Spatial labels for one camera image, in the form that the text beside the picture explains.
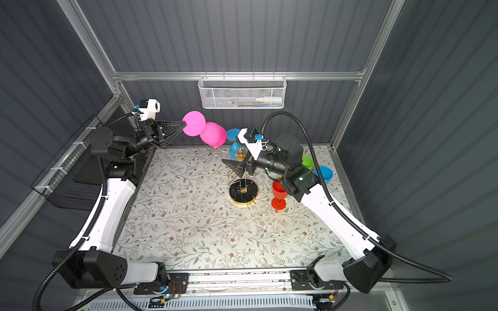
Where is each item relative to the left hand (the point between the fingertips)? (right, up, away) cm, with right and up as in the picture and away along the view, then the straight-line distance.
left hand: (186, 128), depth 53 cm
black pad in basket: (-45, -13, +22) cm, 51 cm away
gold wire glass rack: (+13, -24, +46) cm, 53 cm away
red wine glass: (+31, -29, +42) cm, 60 cm away
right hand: (+13, -4, +7) cm, 15 cm away
